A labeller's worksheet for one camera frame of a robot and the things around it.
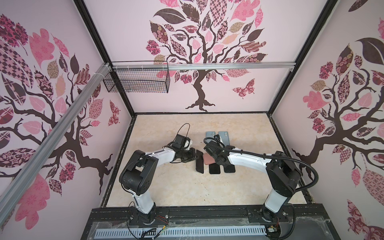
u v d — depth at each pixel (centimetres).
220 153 66
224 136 107
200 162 92
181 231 70
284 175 46
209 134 107
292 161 97
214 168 90
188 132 90
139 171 51
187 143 82
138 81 122
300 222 73
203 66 93
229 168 89
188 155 82
